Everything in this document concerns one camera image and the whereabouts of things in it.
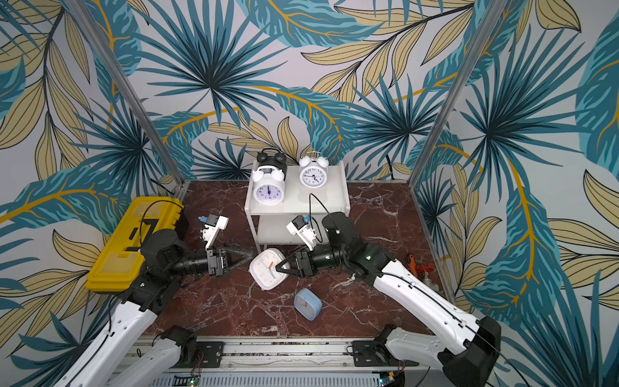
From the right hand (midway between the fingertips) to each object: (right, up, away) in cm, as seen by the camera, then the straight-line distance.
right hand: (280, 267), depth 62 cm
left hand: (-7, +2, -2) cm, 8 cm away
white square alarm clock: (-4, -1, 0) cm, 4 cm away
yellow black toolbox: (-51, +1, +14) cm, 53 cm away
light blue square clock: (+7, -15, +14) cm, 22 cm away
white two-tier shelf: (-8, +9, +30) cm, 32 cm away
